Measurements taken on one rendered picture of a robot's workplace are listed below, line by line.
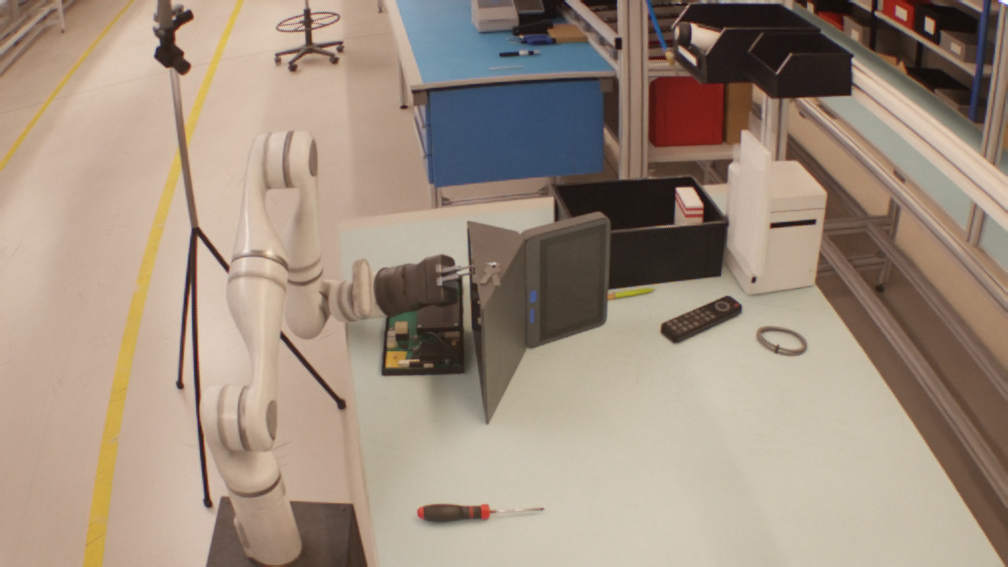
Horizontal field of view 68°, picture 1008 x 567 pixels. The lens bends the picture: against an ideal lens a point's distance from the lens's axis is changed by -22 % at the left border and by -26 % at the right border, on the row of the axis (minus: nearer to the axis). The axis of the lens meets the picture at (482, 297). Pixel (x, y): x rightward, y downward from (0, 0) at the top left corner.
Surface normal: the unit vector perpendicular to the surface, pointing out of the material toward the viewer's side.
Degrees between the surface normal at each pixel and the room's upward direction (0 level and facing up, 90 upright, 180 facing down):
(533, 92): 90
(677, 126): 90
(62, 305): 0
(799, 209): 90
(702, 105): 90
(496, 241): 0
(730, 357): 0
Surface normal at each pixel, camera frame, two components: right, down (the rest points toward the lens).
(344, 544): -0.04, -0.83
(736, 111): 0.17, 0.54
